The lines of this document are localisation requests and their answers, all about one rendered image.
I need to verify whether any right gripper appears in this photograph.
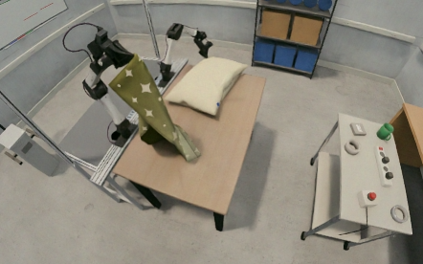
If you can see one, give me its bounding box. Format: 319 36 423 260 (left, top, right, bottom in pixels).
102 40 134 69

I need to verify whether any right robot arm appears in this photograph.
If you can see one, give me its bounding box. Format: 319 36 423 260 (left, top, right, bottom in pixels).
82 27 138 148

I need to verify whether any grey aluminium extrusion rail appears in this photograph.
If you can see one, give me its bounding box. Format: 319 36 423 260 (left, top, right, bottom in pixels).
91 58 189 187

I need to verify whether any cream pillow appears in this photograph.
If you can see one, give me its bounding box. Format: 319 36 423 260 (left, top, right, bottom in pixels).
163 57 249 115

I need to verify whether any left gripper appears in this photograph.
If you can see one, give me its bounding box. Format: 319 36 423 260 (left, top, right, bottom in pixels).
197 41 210 58

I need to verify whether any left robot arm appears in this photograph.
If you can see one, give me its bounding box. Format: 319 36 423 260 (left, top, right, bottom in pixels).
158 23 207 88

